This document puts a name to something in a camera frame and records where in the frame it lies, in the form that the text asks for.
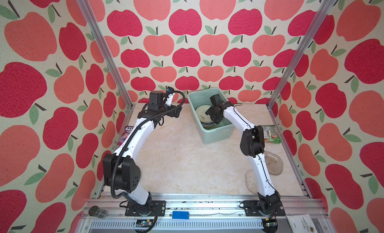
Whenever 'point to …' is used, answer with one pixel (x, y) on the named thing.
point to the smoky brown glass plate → (274, 163)
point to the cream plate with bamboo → (200, 113)
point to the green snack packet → (271, 134)
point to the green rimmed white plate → (210, 125)
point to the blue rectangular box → (180, 215)
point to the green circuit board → (144, 223)
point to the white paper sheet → (302, 223)
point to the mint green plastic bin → (210, 131)
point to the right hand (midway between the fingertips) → (212, 115)
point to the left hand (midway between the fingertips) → (176, 104)
